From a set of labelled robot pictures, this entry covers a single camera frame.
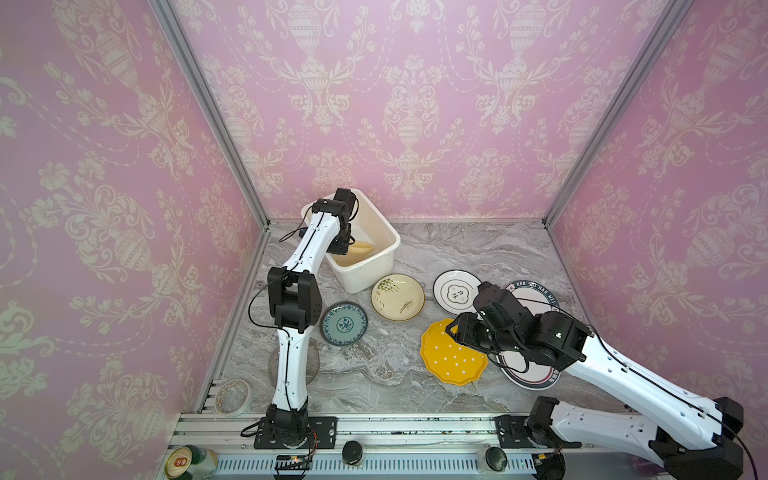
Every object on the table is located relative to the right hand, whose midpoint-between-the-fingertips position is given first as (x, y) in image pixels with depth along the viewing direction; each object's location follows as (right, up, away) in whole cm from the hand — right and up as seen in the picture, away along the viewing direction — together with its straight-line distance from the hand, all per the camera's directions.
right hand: (450, 332), depth 69 cm
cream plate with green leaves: (-12, +3, +30) cm, 32 cm away
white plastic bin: (-20, +14, +18) cm, 31 cm away
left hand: (-28, +22, +28) cm, 45 cm away
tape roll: (-57, -21, +11) cm, 62 cm away
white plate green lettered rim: (+34, +4, +30) cm, 46 cm away
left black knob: (-22, -24, -6) cm, 33 cm away
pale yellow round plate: (-24, +20, +31) cm, 44 cm away
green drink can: (-56, -25, -8) cm, 61 cm away
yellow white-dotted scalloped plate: (+3, -13, +16) cm, 21 cm away
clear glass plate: (-36, -13, +16) cm, 41 cm away
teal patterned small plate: (-29, -4, +25) cm, 38 cm away
